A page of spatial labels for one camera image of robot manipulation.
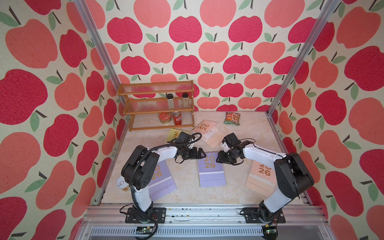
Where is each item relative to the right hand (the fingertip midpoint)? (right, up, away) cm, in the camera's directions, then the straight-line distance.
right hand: (220, 163), depth 91 cm
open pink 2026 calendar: (-3, +18, +17) cm, 25 cm away
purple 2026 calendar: (-6, -6, -3) cm, 8 cm away
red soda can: (-28, +30, +13) cm, 43 cm away
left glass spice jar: (-31, +38, +8) cm, 50 cm away
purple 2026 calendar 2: (-34, -10, -5) cm, 36 cm away
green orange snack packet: (+14, +29, +24) cm, 40 cm away
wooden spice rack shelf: (-44, +39, +26) cm, 64 cm away
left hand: (-12, +3, 0) cm, 12 cm away
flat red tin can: (-38, +30, +22) cm, 53 cm away
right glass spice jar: (-22, +41, +8) cm, 47 cm away
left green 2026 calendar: (-30, +18, +13) cm, 37 cm away
